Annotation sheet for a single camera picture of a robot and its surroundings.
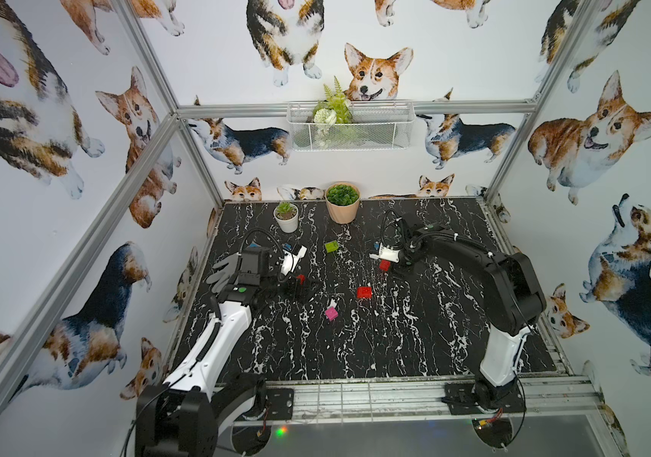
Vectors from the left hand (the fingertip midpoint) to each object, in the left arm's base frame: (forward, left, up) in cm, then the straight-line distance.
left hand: (312, 273), depth 81 cm
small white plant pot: (+30, +12, -9) cm, 33 cm away
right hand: (+9, -25, -9) cm, 28 cm away
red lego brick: (+1, -15, -15) cm, 22 cm away
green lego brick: (+21, -5, -16) cm, 27 cm away
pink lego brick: (-6, -5, -14) cm, 16 cm away
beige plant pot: (+31, -9, -10) cm, 34 cm away
